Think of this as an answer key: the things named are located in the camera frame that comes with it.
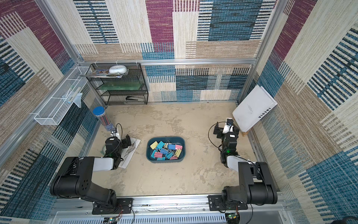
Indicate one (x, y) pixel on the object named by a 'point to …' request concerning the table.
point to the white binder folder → (255, 106)
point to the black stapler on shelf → (132, 98)
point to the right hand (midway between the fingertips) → (227, 122)
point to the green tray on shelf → (121, 86)
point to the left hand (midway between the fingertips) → (120, 136)
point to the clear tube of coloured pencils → (98, 108)
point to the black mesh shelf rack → (118, 97)
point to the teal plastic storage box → (163, 149)
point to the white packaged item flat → (127, 152)
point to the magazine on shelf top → (105, 73)
